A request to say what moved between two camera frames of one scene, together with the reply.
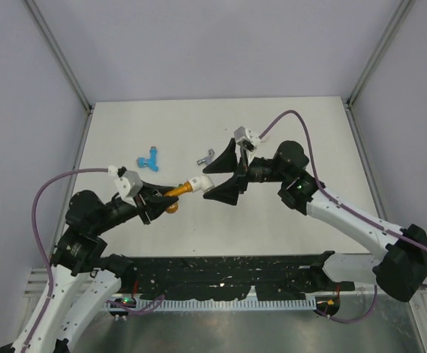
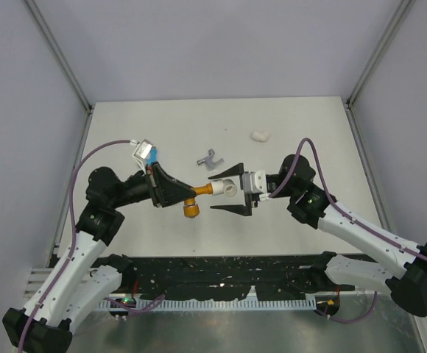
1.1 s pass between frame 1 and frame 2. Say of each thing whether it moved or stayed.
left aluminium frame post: stayed
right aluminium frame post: stayed
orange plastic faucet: moved
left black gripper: moved
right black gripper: moved
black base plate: stayed
